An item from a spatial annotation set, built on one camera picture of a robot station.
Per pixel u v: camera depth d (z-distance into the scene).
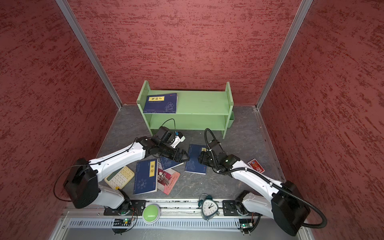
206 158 0.74
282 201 0.40
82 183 0.42
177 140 0.74
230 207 0.74
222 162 0.62
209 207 0.71
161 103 0.83
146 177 0.84
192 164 0.89
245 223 0.71
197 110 0.81
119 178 0.81
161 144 0.66
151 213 0.71
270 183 0.44
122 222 0.71
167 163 0.88
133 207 0.73
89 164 0.45
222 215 0.73
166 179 0.83
